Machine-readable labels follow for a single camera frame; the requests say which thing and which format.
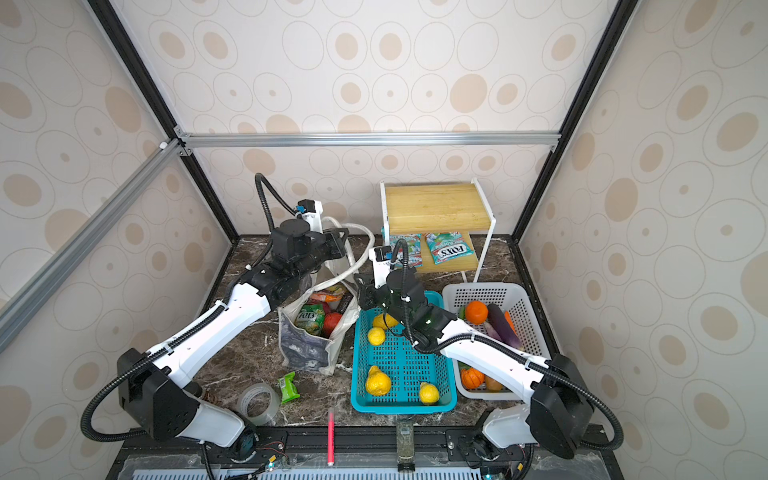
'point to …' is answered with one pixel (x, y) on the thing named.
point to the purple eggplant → (502, 327)
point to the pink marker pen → (331, 438)
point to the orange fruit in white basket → (477, 312)
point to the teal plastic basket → (390, 375)
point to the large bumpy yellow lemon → (377, 382)
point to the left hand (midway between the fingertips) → (356, 226)
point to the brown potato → (493, 385)
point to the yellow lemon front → (429, 394)
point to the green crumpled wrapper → (289, 389)
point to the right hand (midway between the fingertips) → (356, 276)
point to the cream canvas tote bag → (307, 352)
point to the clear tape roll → (275, 401)
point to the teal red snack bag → (414, 248)
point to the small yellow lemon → (376, 336)
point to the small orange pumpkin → (472, 378)
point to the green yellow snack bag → (311, 317)
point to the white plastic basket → (456, 297)
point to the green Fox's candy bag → (447, 246)
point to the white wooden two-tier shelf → (455, 207)
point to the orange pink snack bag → (325, 297)
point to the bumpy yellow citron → (379, 321)
